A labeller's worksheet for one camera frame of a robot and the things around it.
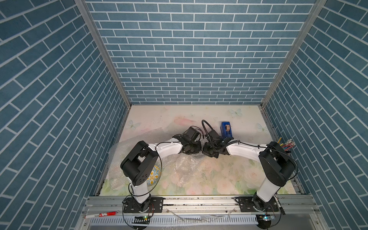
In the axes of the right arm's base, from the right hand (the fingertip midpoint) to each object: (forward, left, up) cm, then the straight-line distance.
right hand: (202, 152), depth 91 cm
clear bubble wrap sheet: (-9, +14, -2) cm, 16 cm away
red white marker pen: (-37, +50, -1) cm, 62 cm away
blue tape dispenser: (+14, -15, +3) cm, 20 cm away
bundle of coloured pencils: (+2, -46, +13) cm, 48 cm away
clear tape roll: (+18, -16, +4) cm, 25 cm away
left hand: (0, -1, +2) cm, 3 cm away
